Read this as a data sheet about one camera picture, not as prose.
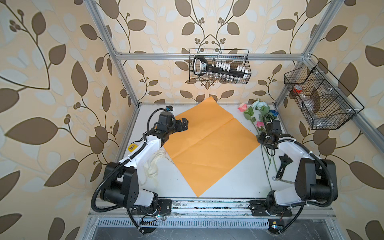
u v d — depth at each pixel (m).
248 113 1.12
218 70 0.84
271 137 0.67
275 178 0.84
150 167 0.88
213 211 0.74
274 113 1.08
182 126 0.78
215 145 1.03
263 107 1.12
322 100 0.76
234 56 0.91
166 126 0.65
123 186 0.42
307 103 0.71
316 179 0.43
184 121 0.79
